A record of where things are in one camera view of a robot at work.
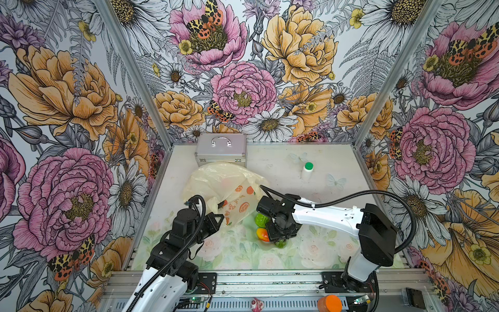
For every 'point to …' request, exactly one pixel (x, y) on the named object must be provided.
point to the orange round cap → (329, 303)
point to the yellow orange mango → (262, 234)
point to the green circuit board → (362, 299)
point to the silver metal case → (221, 147)
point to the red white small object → (256, 305)
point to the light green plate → (250, 231)
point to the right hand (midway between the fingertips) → (280, 243)
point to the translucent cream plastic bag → (227, 189)
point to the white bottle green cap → (307, 171)
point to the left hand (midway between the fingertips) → (224, 222)
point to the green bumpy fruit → (261, 220)
